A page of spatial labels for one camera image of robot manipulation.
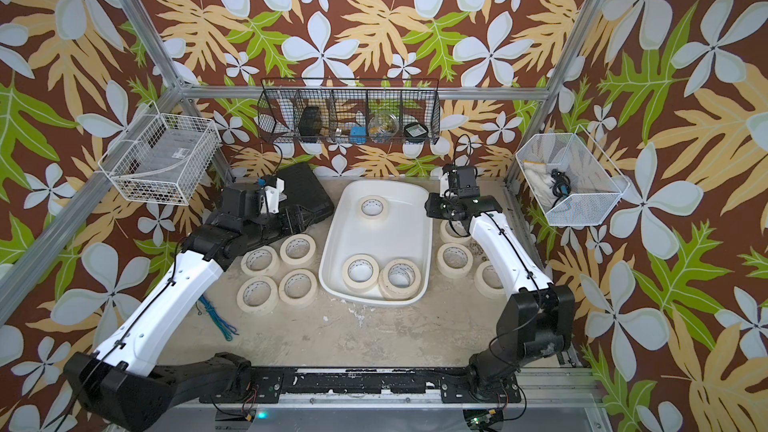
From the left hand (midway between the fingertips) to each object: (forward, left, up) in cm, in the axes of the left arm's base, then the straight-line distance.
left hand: (306, 213), depth 75 cm
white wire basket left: (+12, +38, +6) cm, 41 cm away
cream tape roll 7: (+2, -43, -27) cm, 51 cm away
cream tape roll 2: (-5, -25, -27) cm, 37 cm away
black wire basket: (+41, -8, +3) cm, 42 cm away
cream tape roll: (+24, -16, -27) cm, 40 cm away
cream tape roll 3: (-3, -12, -28) cm, 31 cm away
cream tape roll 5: (-8, +7, -27) cm, 29 cm away
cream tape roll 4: (+5, +9, -27) cm, 29 cm away
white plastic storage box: (+13, -28, -27) cm, 41 cm away
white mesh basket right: (+14, -73, -1) cm, 75 cm away
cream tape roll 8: (-7, -52, -25) cm, 58 cm away
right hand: (+9, -33, -6) cm, 35 cm away
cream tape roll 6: (+9, -42, -24) cm, 49 cm away
